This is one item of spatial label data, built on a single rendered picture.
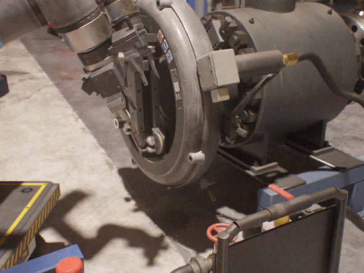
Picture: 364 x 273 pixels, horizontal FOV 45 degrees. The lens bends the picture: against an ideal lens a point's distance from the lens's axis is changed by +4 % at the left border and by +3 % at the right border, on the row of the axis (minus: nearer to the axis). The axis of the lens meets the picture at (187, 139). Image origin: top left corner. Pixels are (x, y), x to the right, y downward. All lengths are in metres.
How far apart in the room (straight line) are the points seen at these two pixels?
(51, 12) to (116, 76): 0.16
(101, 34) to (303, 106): 1.13
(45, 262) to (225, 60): 0.78
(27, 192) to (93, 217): 0.48
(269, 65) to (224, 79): 0.19
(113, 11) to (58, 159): 1.53
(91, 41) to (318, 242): 0.74
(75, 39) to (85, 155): 1.85
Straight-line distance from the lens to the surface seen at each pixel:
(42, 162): 2.65
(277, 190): 1.24
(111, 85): 0.87
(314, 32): 1.88
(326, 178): 1.90
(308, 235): 1.15
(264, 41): 1.70
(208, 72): 1.32
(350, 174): 2.01
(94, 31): 0.86
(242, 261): 1.02
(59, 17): 0.86
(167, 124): 1.81
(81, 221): 2.03
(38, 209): 1.53
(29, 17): 0.85
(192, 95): 1.38
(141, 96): 1.71
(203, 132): 1.42
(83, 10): 0.86
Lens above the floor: 1.07
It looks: 22 degrees down
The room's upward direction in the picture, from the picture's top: straight up
